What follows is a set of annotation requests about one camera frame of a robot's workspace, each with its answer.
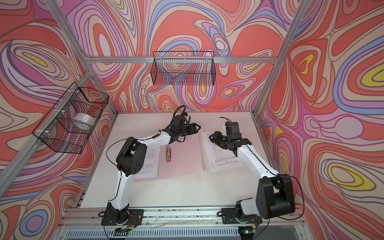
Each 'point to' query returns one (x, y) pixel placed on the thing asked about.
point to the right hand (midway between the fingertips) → (212, 141)
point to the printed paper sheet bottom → (219, 158)
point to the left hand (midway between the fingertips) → (199, 126)
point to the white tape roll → (84, 121)
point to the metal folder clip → (168, 154)
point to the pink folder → (182, 156)
